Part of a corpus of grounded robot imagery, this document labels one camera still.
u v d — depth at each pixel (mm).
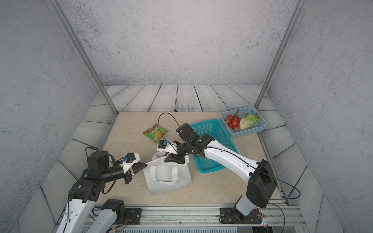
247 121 1074
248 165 442
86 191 468
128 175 582
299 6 702
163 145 607
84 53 870
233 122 1080
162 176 741
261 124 1082
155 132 1042
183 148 626
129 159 548
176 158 627
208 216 745
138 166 635
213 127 1038
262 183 417
